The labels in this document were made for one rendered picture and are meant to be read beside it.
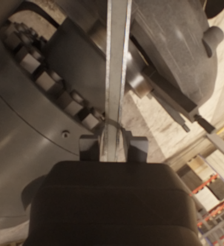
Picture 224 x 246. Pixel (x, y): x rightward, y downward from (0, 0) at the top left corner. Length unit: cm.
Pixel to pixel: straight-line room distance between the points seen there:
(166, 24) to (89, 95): 32
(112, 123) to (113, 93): 3
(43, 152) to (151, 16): 41
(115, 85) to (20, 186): 51
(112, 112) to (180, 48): 25
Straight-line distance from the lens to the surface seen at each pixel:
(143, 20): 36
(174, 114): 73
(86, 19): 52
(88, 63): 55
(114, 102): 16
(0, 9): 35
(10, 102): 49
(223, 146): 796
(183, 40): 38
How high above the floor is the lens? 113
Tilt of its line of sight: 29 degrees down
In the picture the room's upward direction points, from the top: 143 degrees clockwise
